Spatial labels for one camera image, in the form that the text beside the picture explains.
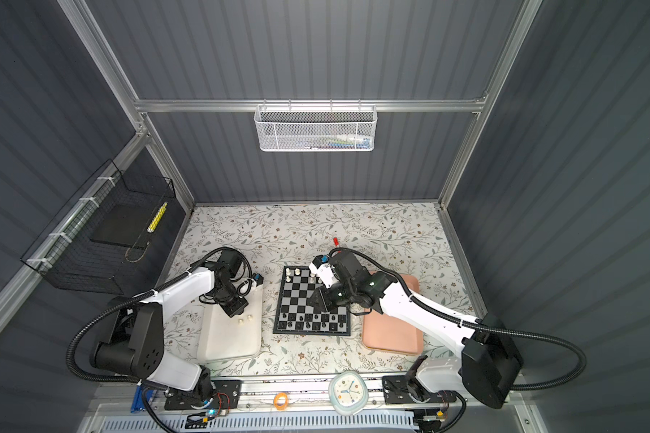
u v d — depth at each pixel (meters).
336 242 1.08
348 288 0.60
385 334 0.85
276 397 0.73
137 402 0.70
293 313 0.87
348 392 0.71
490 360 0.40
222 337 0.84
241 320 0.86
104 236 0.73
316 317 0.85
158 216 0.79
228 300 0.76
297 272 0.96
